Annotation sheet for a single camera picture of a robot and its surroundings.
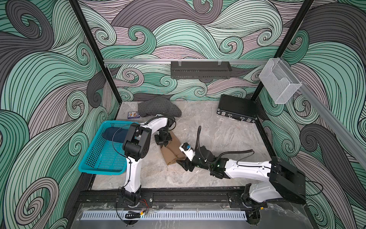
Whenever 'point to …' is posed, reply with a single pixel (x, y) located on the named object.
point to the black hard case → (240, 109)
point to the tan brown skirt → (172, 152)
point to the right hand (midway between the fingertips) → (178, 158)
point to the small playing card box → (133, 114)
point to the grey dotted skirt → (157, 105)
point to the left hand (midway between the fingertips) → (164, 145)
